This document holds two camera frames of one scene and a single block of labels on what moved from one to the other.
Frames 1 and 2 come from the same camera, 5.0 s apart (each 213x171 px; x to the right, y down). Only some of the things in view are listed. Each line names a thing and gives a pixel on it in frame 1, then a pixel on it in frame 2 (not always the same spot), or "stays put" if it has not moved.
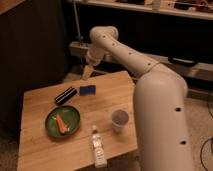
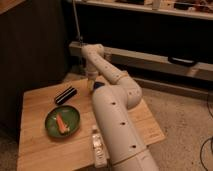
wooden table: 78,124 stays put
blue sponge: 88,90 → 98,84
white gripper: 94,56 → 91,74
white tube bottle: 100,161 stays put
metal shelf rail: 80,49 stays put
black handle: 183,61 stays put
